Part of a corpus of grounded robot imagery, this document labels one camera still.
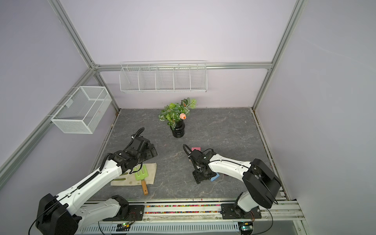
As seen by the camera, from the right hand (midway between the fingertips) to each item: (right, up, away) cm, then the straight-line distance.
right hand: (202, 175), depth 85 cm
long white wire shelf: (-26, +63, +15) cm, 70 cm away
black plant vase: (-15, +25, +14) cm, 33 cm away
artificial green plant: (-16, +37, -3) cm, 40 cm away
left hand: (-31, +14, -3) cm, 34 cm away
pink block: (-2, +14, +14) cm, 19 cm away
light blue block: (+7, 0, -4) cm, 8 cm away
